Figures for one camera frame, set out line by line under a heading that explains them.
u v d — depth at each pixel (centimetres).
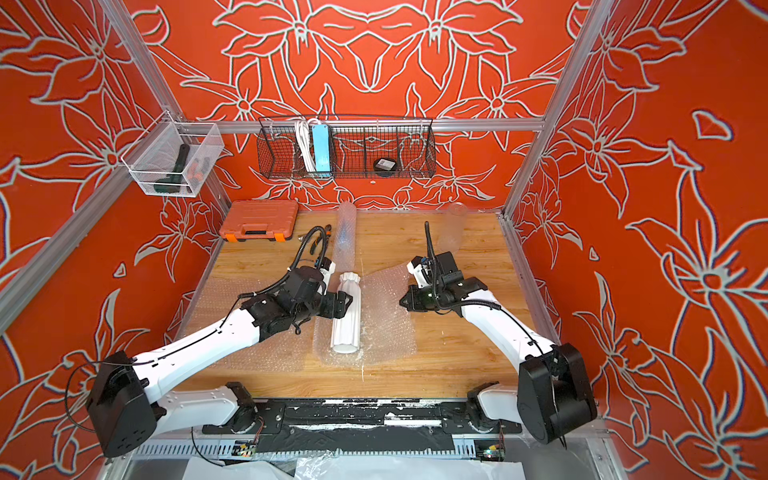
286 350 84
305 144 89
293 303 59
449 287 64
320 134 90
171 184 79
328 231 113
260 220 110
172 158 90
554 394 39
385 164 96
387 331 83
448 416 73
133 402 38
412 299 71
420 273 76
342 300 73
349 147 98
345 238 104
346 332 80
